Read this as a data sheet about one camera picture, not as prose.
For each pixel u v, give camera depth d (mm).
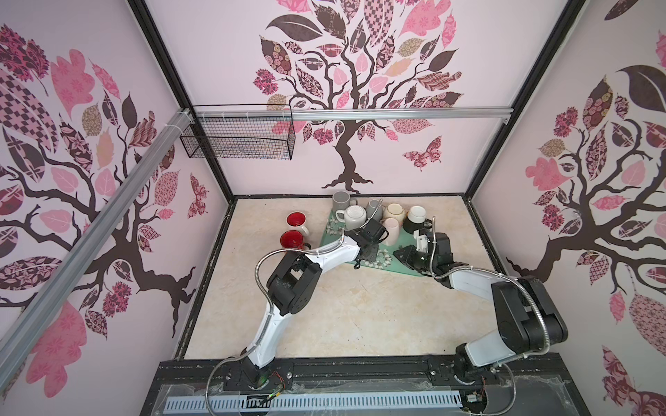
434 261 727
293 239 983
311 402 698
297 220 1059
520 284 479
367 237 757
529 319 449
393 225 974
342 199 1041
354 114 1797
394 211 1035
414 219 1012
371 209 1065
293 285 542
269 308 562
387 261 979
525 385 725
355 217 1010
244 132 949
